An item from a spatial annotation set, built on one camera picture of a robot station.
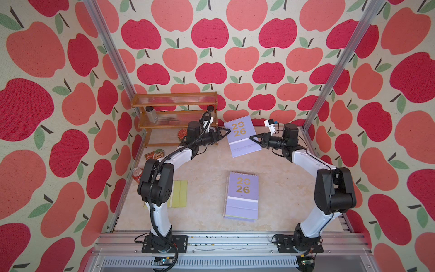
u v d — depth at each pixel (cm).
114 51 83
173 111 115
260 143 80
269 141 78
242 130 88
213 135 80
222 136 79
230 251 74
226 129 83
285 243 73
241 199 80
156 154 104
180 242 75
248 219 79
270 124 82
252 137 84
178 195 88
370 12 71
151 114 98
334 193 48
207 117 79
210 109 98
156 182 51
